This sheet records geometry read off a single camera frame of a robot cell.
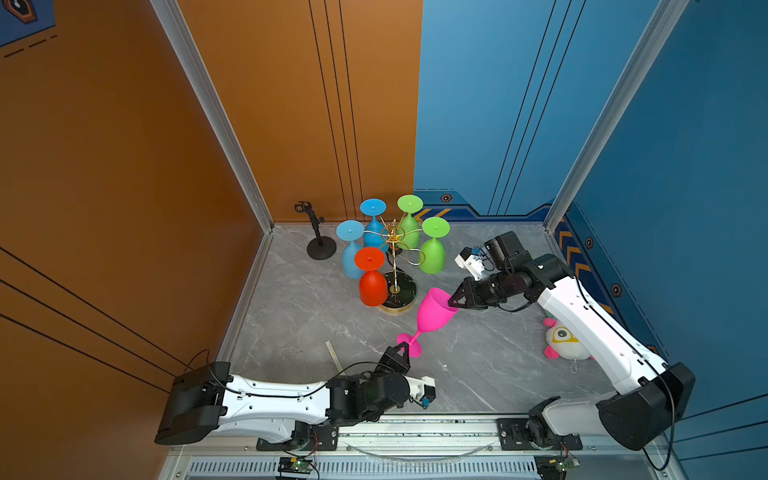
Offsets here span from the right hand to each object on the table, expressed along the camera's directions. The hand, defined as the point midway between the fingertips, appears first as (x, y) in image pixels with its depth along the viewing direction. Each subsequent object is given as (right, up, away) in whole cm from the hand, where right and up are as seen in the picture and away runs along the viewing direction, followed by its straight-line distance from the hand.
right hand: (452, 301), depth 73 cm
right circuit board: (+24, -39, -3) cm, 45 cm away
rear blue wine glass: (-19, +17, +6) cm, 26 cm away
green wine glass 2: (-4, +12, +11) cm, 17 cm away
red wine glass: (-20, +3, +6) cm, 21 cm away
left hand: (-12, -9, +2) cm, 15 cm away
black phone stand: (-42, +14, +38) cm, 58 cm away
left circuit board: (-38, -39, -2) cm, 55 cm away
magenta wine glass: (-5, -2, -5) cm, 8 cm away
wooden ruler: (-32, -18, +14) cm, 39 cm away
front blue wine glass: (-26, +18, +6) cm, 32 cm away
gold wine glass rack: (-12, 0, +28) cm, 30 cm away
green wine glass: (-10, +19, +17) cm, 27 cm away
